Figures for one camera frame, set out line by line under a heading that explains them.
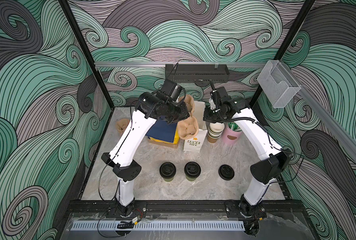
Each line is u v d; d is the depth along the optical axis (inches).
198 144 33.7
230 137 36.3
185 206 29.6
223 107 21.4
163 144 37.4
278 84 30.7
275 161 16.9
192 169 29.7
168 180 32.1
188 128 26.9
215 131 34.4
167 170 29.5
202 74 37.6
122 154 17.1
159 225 27.5
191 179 32.1
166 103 18.5
